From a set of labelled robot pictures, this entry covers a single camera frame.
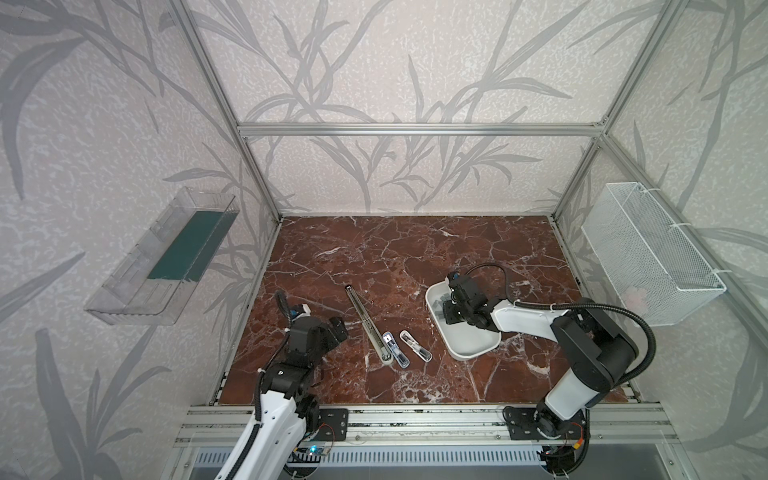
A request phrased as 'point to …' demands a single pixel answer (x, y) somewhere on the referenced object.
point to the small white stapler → (416, 347)
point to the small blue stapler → (398, 353)
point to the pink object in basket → (636, 299)
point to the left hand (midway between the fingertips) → (337, 317)
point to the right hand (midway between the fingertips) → (446, 300)
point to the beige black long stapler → (370, 327)
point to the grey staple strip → (439, 313)
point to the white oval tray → (461, 340)
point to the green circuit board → (316, 450)
